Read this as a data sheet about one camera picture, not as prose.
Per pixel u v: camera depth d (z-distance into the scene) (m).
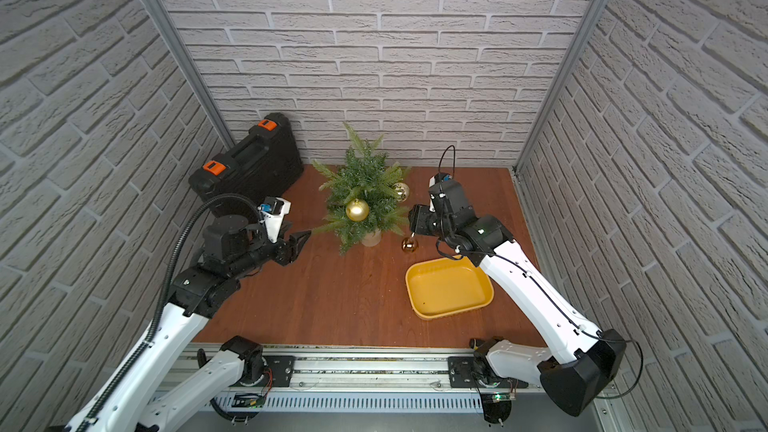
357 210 0.70
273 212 0.58
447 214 0.54
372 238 0.93
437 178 0.66
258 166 0.92
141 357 0.42
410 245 0.76
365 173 0.74
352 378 0.74
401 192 0.76
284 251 0.61
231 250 0.52
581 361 0.38
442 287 0.88
